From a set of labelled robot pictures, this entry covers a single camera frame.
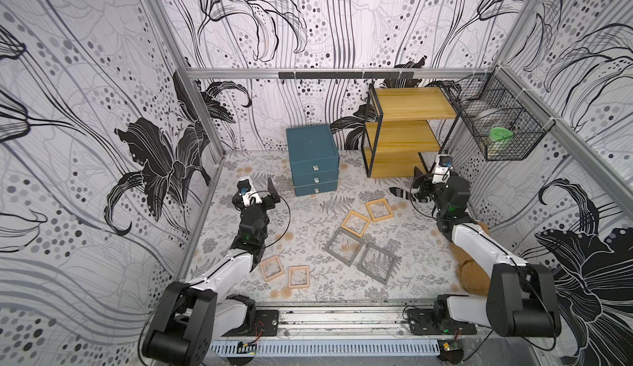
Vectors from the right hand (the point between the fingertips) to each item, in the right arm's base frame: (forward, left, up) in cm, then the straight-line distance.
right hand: (432, 165), depth 84 cm
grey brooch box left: (-21, +31, -21) cm, 43 cm away
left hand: (-7, +59, -1) cm, 60 cm away
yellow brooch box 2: (-7, +26, -21) cm, 34 cm away
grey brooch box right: (-27, +19, -22) cm, 39 cm away
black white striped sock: (+1, +5, -19) cm, 20 cm away
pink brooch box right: (-31, +47, -21) cm, 60 cm away
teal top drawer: (+3, +42, -3) cm, 42 cm away
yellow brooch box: (-6, +17, -22) cm, 29 cm away
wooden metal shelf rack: (+27, +3, -5) cm, 28 cm away
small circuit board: (-51, +60, -24) cm, 83 cm away
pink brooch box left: (-28, +57, -21) cm, 67 cm away
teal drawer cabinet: (+12, +43, +1) cm, 44 cm away
